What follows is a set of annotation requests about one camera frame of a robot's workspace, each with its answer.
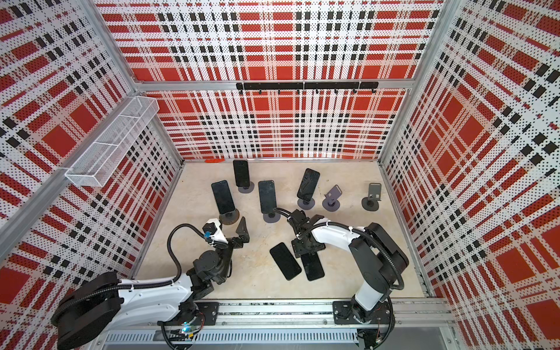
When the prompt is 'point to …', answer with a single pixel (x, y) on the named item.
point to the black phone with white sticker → (285, 261)
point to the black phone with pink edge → (308, 184)
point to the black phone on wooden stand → (223, 197)
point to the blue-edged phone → (312, 265)
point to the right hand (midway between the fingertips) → (308, 251)
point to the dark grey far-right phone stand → (371, 203)
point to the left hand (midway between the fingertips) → (234, 222)
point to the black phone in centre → (267, 196)
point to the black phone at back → (240, 168)
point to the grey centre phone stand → (271, 217)
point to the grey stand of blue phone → (332, 203)
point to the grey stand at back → (246, 189)
